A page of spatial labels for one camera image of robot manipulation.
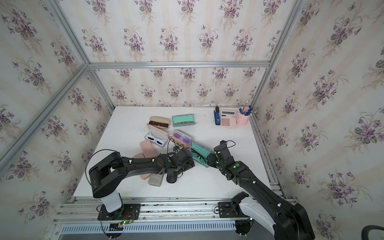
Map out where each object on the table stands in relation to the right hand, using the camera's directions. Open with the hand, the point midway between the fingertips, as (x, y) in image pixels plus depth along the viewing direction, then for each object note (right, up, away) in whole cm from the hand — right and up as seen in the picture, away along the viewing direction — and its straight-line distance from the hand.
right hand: (212, 159), depth 83 cm
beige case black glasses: (-23, -10, -2) cm, 25 cm away
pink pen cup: (+25, +22, +23) cm, 40 cm away
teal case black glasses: (-7, +1, +10) cm, 12 cm away
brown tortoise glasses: (-37, +20, +24) cm, 49 cm away
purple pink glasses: (-17, +9, +15) cm, 24 cm away
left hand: (-11, -5, +3) cm, 13 cm away
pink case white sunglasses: (-36, +11, +18) cm, 41 cm away
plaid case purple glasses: (-20, +8, +12) cm, 24 cm away
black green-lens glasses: (-5, -2, +7) cm, 9 cm away
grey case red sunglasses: (-32, -11, -2) cm, 34 cm away
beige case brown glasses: (-36, +21, +25) cm, 48 cm away
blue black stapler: (+8, +26, +31) cm, 41 cm away
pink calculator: (+15, +23, +28) cm, 39 cm away
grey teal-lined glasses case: (-18, +22, +27) cm, 40 cm away
